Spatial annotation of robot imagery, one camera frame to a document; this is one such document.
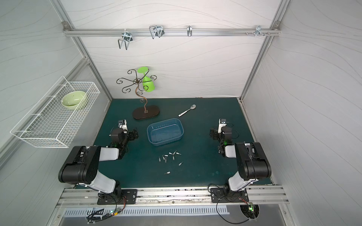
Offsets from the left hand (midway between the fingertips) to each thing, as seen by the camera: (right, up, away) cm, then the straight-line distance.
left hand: (129, 128), depth 94 cm
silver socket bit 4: (+26, -17, -6) cm, 31 cm away
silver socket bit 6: (+28, -15, -5) cm, 33 cm away
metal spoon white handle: (+44, +15, +20) cm, 51 cm away
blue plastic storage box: (+23, -3, +7) cm, 25 cm away
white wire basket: (-26, +7, -26) cm, 37 cm away
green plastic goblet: (+12, +31, +3) cm, 33 cm away
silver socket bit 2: (+35, -20, -10) cm, 42 cm away
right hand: (+62, +1, +1) cm, 62 cm away
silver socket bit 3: (+22, -18, -8) cm, 30 cm away
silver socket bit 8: (+31, -18, -7) cm, 36 cm away
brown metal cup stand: (+6, +11, +15) cm, 20 cm away
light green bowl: (-22, +18, -21) cm, 35 cm away
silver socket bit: (+27, -25, -13) cm, 39 cm away
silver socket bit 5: (+26, -19, -8) cm, 33 cm away
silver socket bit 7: (+30, -16, -6) cm, 35 cm away
